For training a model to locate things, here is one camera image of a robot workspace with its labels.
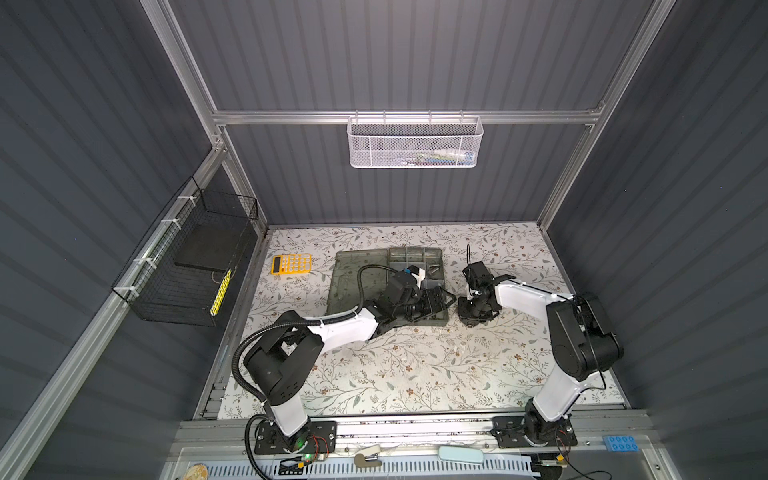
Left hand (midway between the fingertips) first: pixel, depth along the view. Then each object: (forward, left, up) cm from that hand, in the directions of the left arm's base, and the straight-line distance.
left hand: (450, 303), depth 82 cm
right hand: (+3, -8, -15) cm, 17 cm away
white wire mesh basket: (+73, +2, +8) cm, 74 cm away
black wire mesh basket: (+4, +68, +13) cm, 69 cm away
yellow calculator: (+28, +51, -14) cm, 60 cm away
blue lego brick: (-34, -37, -12) cm, 52 cm away
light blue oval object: (-33, +2, -13) cm, 36 cm away
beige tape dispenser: (-33, +24, -13) cm, 43 cm away
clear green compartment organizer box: (+15, +32, -15) cm, 38 cm away
